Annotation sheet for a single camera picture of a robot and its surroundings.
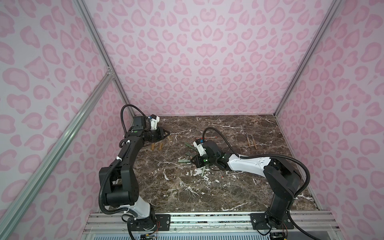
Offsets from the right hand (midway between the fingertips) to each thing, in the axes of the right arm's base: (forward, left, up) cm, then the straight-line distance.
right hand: (192, 159), depth 85 cm
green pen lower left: (+4, +4, -10) cm, 11 cm away
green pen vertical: (-2, -6, -10) cm, 12 cm away
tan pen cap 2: (+15, +23, -10) cm, 29 cm away
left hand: (+13, +13, +10) cm, 21 cm away
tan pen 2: (+20, -37, -10) cm, 44 cm away
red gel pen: (+24, -14, -12) cm, 30 cm away
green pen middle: (+8, +4, -7) cm, 11 cm away
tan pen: (+18, -42, -11) cm, 47 cm away
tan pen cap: (+13, +27, -9) cm, 32 cm away
